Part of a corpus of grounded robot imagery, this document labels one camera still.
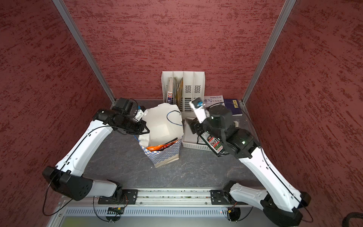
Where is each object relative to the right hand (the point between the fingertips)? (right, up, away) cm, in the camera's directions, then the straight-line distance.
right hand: (192, 118), depth 62 cm
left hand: (-24, -9, +10) cm, 27 cm away
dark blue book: (+38, +9, +55) cm, 68 cm away
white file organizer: (+4, +24, +51) cm, 56 cm away
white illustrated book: (+18, +12, +58) cm, 62 cm away
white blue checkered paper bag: (-18, -5, +37) cm, 41 cm away
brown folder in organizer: (-8, +18, +35) cm, 40 cm away
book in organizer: (-14, +16, +30) cm, 37 cm away
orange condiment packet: (-17, -14, +3) cm, 23 cm away
